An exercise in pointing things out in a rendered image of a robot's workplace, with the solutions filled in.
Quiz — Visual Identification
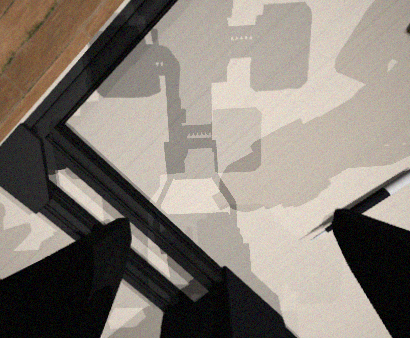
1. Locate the black tester probe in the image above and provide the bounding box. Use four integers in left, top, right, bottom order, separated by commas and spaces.
313, 170, 410, 240

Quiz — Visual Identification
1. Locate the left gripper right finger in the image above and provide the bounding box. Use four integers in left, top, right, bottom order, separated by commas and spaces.
332, 209, 410, 338

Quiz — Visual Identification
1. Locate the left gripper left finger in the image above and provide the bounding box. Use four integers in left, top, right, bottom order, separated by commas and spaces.
0, 218, 132, 338

